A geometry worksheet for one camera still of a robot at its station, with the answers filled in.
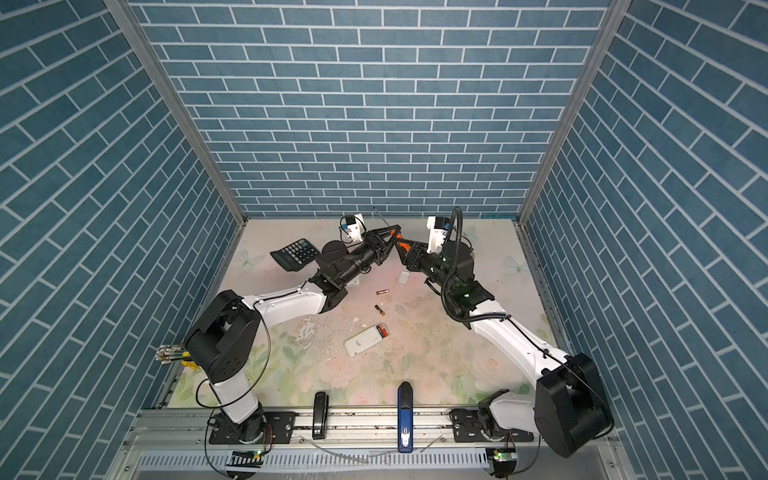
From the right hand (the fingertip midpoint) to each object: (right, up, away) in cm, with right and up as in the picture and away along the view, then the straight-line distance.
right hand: (394, 239), depth 75 cm
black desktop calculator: (-36, -5, +32) cm, 49 cm away
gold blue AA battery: (-5, -17, +24) cm, 30 cm away
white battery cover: (+3, -13, +28) cm, 31 cm away
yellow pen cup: (-53, -27, -6) cm, 60 cm away
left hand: (+2, +2, 0) cm, 3 cm away
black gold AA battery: (-5, -23, +20) cm, 31 cm away
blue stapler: (+3, -43, -3) cm, 43 cm away
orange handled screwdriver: (+2, -2, -2) cm, 3 cm away
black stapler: (-18, -44, -3) cm, 48 cm away
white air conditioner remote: (-9, -30, +12) cm, 33 cm away
